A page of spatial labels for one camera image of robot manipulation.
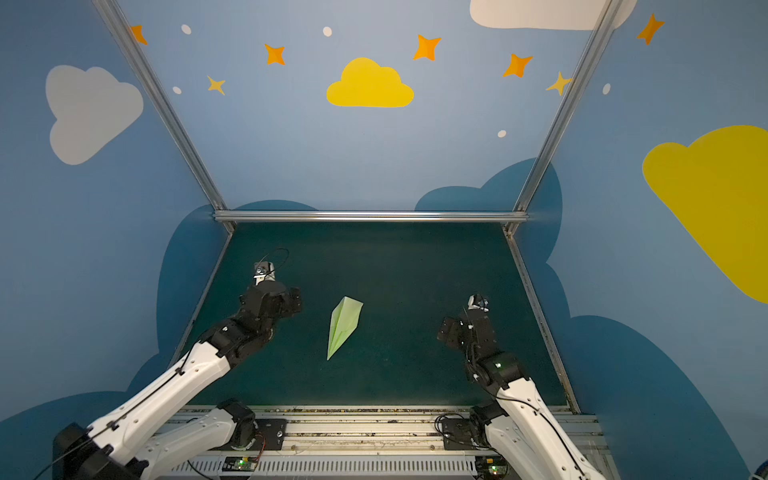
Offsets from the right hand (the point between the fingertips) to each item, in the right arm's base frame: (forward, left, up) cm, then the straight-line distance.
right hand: (459, 320), depth 82 cm
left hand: (+3, +49, +8) cm, 49 cm away
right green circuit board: (-32, -7, -14) cm, 36 cm away
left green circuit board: (-35, +55, -13) cm, 66 cm away
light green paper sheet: (+3, +34, -8) cm, 35 cm away
